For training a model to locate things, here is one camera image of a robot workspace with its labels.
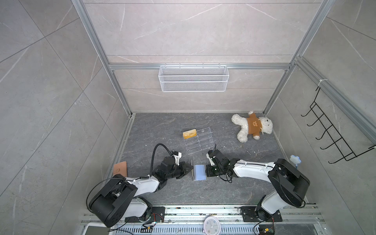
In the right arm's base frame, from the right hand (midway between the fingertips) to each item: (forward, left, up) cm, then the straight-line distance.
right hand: (206, 172), depth 88 cm
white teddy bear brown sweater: (+30, -34, +8) cm, 47 cm away
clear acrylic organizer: (+22, +1, +1) cm, 22 cm away
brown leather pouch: (+3, +53, +2) cm, 53 cm away
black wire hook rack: (+3, -58, +31) cm, 66 cm away
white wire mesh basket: (+56, +6, +30) cm, 63 cm away
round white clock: (-27, 0, +2) cm, 27 cm away
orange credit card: (+23, +10, +10) cm, 26 cm away
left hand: (+1, +7, +7) cm, 10 cm away
